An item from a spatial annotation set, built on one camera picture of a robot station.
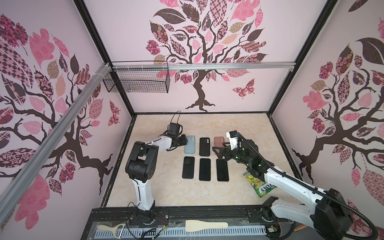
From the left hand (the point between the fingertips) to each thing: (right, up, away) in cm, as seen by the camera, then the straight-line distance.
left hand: (185, 141), depth 100 cm
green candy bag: (+43, -24, -19) cm, 53 cm away
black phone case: (+13, -4, +1) cm, 14 cm away
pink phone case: (+23, 0, +3) cm, 24 cm away
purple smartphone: (+23, -17, -10) cm, 30 cm away
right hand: (+20, +1, -22) cm, 29 cm away
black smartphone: (+13, -16, -10) cm, 23 cm away
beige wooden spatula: (+5, -39, -28) cm, 48 cm away
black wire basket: (-40, +48, +22) cm, 67 cm away
